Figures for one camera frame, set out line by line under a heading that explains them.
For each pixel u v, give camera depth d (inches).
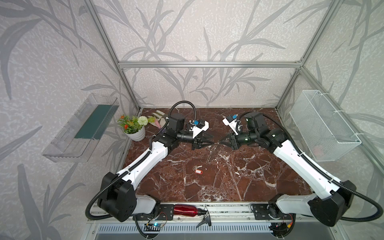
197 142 24.9
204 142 25.4
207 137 26.3
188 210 27.9
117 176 16.6
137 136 37.6
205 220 27.8
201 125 23.3
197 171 34.6
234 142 23.6
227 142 26.5
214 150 28.2
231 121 24.7
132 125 35.2
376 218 15.4
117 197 15.8
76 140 25.1
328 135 24.7
